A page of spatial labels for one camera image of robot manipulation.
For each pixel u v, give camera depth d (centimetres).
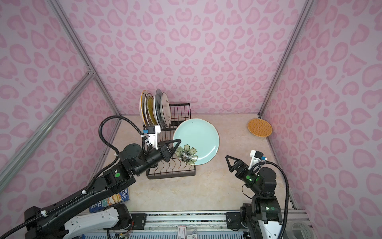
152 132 54
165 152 53
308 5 69
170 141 58
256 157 62
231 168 61
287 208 50
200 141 62
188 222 75
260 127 111
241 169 60
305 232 69
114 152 54
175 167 90
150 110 77
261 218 48
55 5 68
